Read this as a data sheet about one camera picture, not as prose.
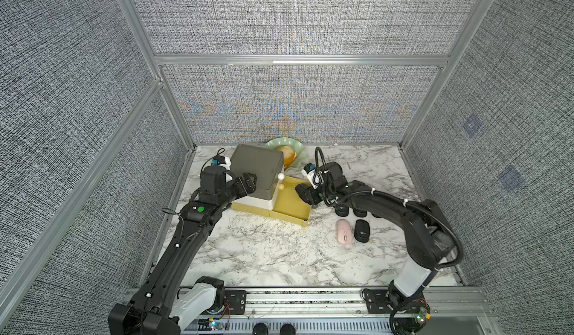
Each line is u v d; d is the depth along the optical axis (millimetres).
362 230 875
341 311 730
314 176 797
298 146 1133
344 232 858
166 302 395
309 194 791
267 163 842
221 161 681
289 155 1064
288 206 967
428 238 475
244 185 664
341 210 943
